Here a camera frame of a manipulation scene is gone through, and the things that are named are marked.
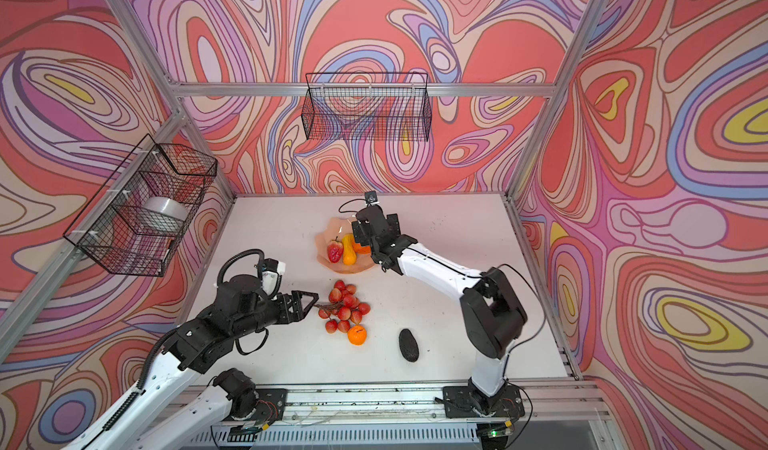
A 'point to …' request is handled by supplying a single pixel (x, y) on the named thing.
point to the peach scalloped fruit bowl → (338, 227)
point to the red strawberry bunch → (343, 309)
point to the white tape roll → (162, 215)
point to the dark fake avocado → (408, 345)
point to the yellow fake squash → (350, 255)
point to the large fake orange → (361, 249)
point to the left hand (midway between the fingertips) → (314, 299)
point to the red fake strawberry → (335, 249)
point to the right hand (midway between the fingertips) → (376, 224)
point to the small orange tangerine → (357, 335)
